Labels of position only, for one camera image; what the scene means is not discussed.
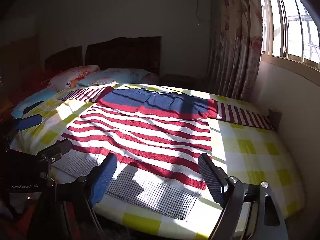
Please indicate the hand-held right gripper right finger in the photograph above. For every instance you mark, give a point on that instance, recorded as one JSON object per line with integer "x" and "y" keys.
{"x": 212, "y": 180}

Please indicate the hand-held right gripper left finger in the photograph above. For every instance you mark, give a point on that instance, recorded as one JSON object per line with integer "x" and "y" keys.
{"x": 102, "y": 180}

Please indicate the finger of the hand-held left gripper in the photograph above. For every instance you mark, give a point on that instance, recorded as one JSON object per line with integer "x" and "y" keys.
{"x": 30, "y": 122}
{"x": 58, "y": 148}

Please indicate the red white striped navy sweater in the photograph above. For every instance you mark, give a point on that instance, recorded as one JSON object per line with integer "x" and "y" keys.
{"x": 150, "y": 135}

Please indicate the light blue cushion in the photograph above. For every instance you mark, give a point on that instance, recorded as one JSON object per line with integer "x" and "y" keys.
{"x": 37, "y": 97}

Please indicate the red cloth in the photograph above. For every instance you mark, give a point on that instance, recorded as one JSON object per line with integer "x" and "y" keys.
{"x": 26, "y": 211}

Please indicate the yellow white checked bed sheet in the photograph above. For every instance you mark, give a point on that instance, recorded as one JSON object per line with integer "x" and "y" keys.
{"x": 250, "y": 160}

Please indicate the pink floral pillow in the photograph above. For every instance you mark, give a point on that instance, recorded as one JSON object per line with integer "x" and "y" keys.
{"x": 67, "y": 78}

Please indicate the brown wooden cabinet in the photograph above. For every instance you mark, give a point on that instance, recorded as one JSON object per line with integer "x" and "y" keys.
{"x": 17, "y": 60}

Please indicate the narrow dark wooden headboard panel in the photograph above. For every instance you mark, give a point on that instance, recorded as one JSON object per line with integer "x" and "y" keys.
{"x": 63, "y": 60}

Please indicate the light blue printed pillow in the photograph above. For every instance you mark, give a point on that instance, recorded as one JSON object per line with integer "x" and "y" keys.
{"x": 117, "y": 75}

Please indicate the wide dark wooden headboard panel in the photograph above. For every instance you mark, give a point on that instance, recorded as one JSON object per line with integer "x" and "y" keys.
{"x": 122, "y": 52}

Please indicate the floral curtain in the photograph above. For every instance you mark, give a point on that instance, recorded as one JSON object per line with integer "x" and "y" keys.
{"x": 232, "y": 42}

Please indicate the barred window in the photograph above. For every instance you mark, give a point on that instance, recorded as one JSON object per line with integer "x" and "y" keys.
{"x": 287, "y": 25}

